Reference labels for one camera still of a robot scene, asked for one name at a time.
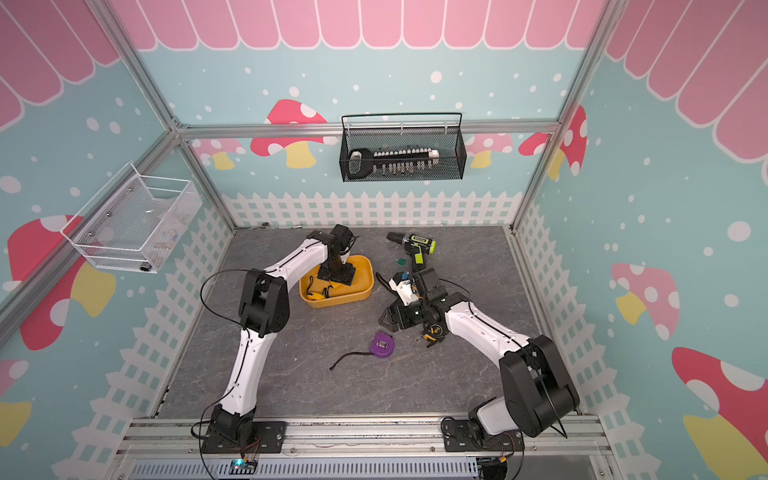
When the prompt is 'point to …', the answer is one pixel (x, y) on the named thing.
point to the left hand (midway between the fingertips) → (339, 282)
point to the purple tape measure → (382, 345)
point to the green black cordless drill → (417, 245)
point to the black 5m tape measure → (395, 318)
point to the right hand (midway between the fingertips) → (391, 317)
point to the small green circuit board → (401, 261)
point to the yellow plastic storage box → (321, 293)
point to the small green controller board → (242, 467)
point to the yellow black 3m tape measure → (434, 331)
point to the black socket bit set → (362, 163)
